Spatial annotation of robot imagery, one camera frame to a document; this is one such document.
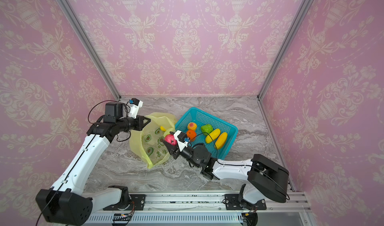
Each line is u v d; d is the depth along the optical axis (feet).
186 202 2.49
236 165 1.67
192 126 3.19
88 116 1.91
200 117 3.36
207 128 3.14
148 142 3.12
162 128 3.22
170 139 2.16
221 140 3.01
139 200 2.44
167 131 2.39
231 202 2.38
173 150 2.04
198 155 1.82
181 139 1.90
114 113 1.88
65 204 1.24
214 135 3.13
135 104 2.20
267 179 1.40
